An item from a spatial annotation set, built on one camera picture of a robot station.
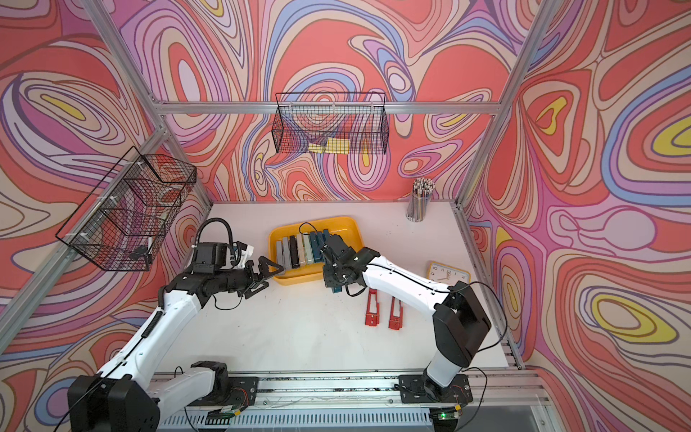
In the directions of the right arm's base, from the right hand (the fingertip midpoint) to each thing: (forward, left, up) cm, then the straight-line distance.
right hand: (334, 283), depth 83 cm
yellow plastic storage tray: (+29, -5, -7) cm, 30 cm away
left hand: (-1, +16, +7) cm, 18 cm away
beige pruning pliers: (+18, +13, -7) cm, 23 cm away
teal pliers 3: (+27, +4, -7) cm, 28 cm away
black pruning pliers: (+17, +16, -6) cm, 24 cm away
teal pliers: (+15, +7, -7) cm, 18 cm away
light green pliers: (+19, +11, -7) cm, 23 cm away
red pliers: (-8, -12, -10) cm, 18 cm away
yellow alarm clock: (+7, -39, -9) cm, 41 cm away
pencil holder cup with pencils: (+34, -34, +2) cm, 48 cm away
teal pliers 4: (-3, -1, +2) cm, 4 cm away
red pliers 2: (-9, -19, -11) cm, 24 cm away
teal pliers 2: (+22, +6, -7) cm, 24 cm away
